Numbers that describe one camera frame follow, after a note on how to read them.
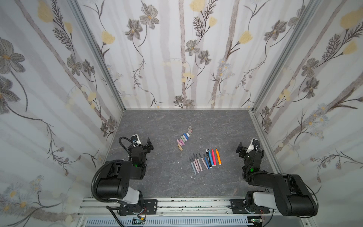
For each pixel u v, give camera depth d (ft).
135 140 2.52
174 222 2.31
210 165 2.90
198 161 2.97
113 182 1.46
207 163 2.95
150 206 2.41
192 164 2.91
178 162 2.97
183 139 3.32
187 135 3.41
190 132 3.43
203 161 2.97
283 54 2.84
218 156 3.05
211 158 2.99
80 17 2.31
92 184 1.39
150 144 2.76
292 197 1.42
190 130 3.51
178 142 3.26
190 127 3.53
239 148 2.69
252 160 2.17
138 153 2.30
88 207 2.45
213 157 3.00
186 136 3.38
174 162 2.97
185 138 3.32
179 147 3.21
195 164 2.90
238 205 2.42
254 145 2.47
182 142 3.27
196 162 2.96
